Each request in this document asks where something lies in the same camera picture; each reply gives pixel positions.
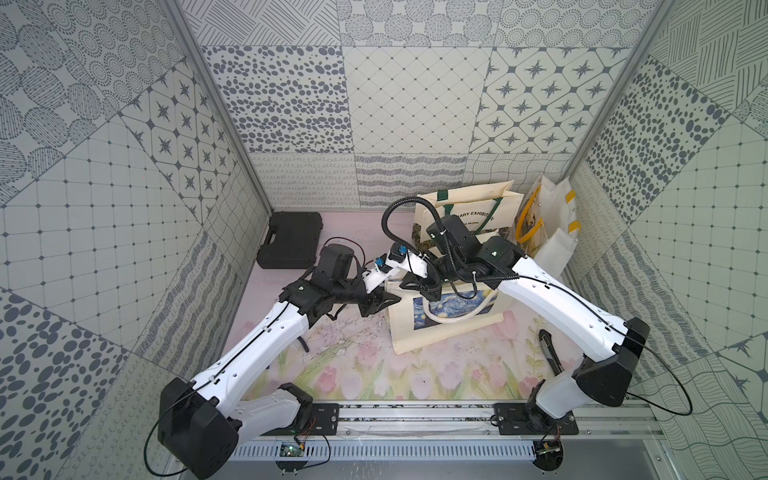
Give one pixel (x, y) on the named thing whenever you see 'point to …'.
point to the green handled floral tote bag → (486, 208)
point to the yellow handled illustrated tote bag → (545, 226)
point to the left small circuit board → (291, 450)
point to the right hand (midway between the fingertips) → (409, 283)
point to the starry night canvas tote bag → (417, 321)
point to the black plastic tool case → (292, 240)
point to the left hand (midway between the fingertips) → (402, 294)
